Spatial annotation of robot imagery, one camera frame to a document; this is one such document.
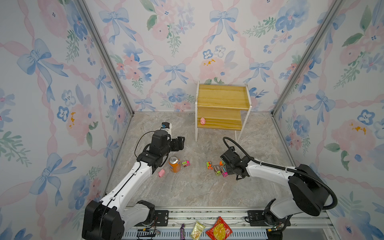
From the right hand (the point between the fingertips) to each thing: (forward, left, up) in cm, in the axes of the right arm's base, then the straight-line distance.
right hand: (232, 165), depth 90 cm
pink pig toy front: (+21, +18, +17) cm, 32 cm away
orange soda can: (-4, +34, +9) cm, 35 cm away
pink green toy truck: (+1, +28, +1) cm, 28 cm away
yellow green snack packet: (-33, +21, 0) cm, 39 cm away
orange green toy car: (0, +14, 0) cm, 14 cm away
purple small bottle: (-33, +28, -1) cm, 43 cm away
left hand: (+7, +31, +19) cm, 37 cm away
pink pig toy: (-5, +42, 0) cm, 42 cm away
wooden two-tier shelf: (+18, +8, +31) cm, 37 cm away
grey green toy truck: (-3, +9, +1) cm, 10 cm away
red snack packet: (-33, +10, -1) cm, 34 cm away
